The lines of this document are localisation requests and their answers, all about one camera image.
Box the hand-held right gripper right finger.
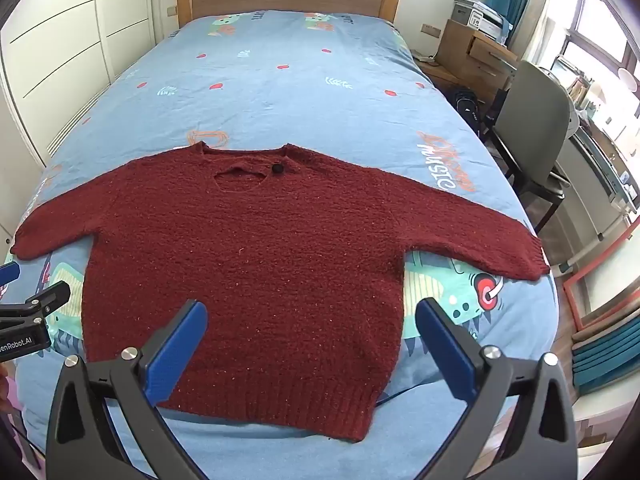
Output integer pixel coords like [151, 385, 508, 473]
[415, 297, 578, 480]

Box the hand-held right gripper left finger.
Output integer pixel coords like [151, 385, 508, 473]
[45, 299, 209, 480]

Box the dark red knit sweater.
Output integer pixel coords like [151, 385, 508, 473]
[10, 141, 552, 443]

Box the teal slatted chair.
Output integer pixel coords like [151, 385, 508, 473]
[569, 317, 640, 397]

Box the white desk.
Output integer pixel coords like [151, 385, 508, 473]
[549, 60, 640, 258]

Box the black bag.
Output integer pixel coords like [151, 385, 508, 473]
[449, 88, 484, 127]

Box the grey chair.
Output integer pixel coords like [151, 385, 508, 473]
[481, 59, 580, 228]

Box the white wardrobe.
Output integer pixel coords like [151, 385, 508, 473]
[0, 0, 172, 243]

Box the blue printed bed sheet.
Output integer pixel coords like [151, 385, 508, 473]
[9, 9, 559, 480]

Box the wooden cabinet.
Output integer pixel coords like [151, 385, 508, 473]
[431, 19, 519, 107]

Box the white printer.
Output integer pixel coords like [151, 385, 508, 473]
[452, 0, 514, 44]

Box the window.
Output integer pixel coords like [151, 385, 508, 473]
[549, 0, 640, 92]

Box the red wooden frame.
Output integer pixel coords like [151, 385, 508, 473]
[562, 259, 640, 332]

